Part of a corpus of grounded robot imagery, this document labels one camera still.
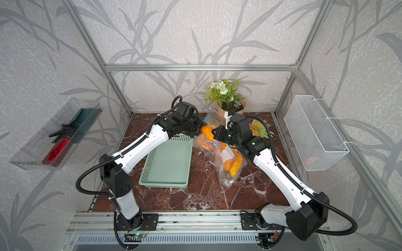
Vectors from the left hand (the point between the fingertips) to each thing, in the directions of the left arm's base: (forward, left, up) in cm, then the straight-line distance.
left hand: (209, 125), depth 78 cm
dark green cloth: (-5, +56, +8) cm, 57 cm away
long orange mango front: (-4, +1, 0) cm, 4 cm away
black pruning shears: (-10, +60, +7) cm, 61 cm away
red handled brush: (-20, +57, +7) cm, 61 cm away
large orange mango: (-14, -10, -16) cm, 23 cm away
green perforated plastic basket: (-11, +23, -24) cm, 35 cm away
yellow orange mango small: (-13, -15, -17) cm, 26 cm away
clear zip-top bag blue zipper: (-4, +3, -20) cm, 20 cm away
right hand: (-5, -1, +3) cm, 6 cm away
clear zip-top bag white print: (-11, -10, -9) cm, 17 cm away
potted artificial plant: (+24, -9, +3) cm, 25 cm away
